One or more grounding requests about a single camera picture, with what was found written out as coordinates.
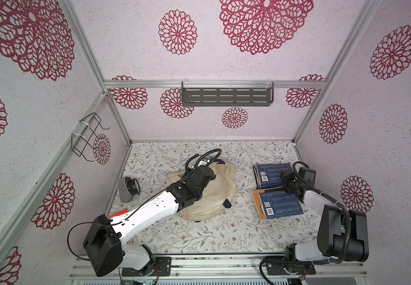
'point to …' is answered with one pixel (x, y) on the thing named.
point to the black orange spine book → (257, 200)
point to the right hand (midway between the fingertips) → (281, 172)
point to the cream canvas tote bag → (215, 197)
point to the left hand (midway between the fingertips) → (194, 169)
